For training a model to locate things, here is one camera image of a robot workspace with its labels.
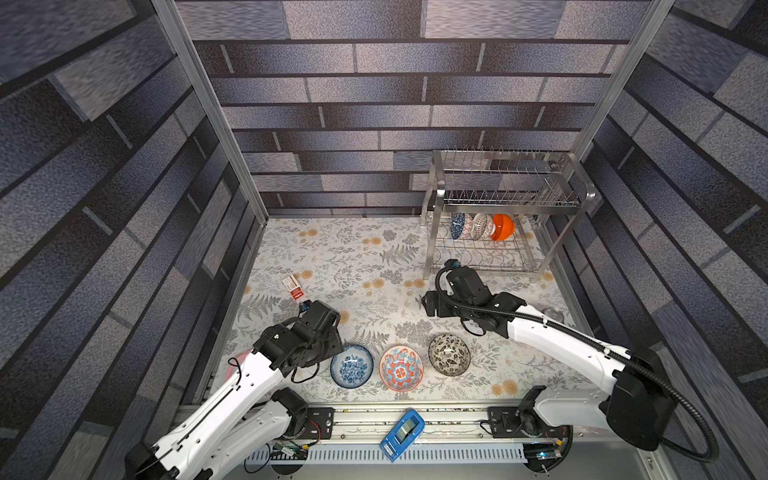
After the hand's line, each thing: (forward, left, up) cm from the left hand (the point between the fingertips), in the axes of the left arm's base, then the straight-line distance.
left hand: (338, 344), depth 76 cm
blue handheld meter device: (-19, -17, -6) cm, 26 cm away
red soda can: (+10, -59, 0) cm, 60 cm away
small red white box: (+23, +19, -9) cm, 31 cm away
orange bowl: (+42, -54, -1) cm, 69 cm away
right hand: (+13, -26, +2) cm, 29 cm away
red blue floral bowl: (-3, -17, -10) cm, 20 cm away
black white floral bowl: (+1, -31, -10) cm, 32 cm away
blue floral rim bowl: (-3, -3, -10) cm, 11 cm away
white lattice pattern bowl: (+48, -48, -5) cm, 68 cm away
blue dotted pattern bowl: (+50, -39, -7) cm, 64 cm away
